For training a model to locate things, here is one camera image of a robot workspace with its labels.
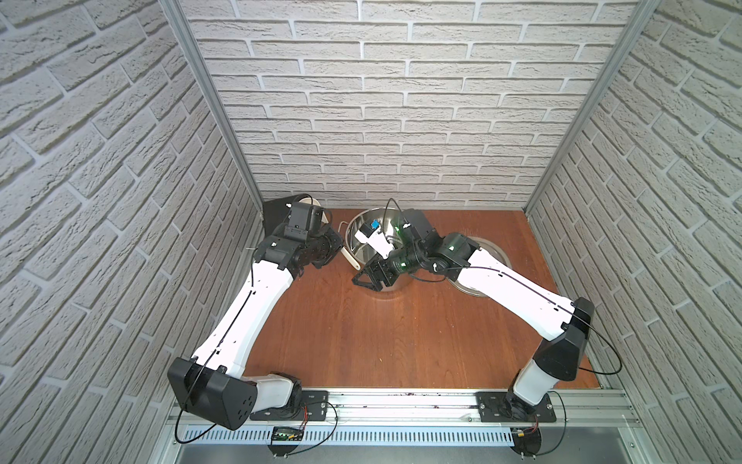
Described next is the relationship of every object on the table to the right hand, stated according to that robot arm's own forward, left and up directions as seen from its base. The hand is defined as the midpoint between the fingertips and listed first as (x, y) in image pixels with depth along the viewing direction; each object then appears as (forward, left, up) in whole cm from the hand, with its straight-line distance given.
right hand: (366, 270), depth 69 cm
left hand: (+12, +7, +1) cm, 14 cm away
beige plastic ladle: (+5, +4, -1) cm, 6 cm away
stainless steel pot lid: (+24, -47, -27) cm, 59 cm away
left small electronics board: (-31, +23, -29) cm, 48 cm away
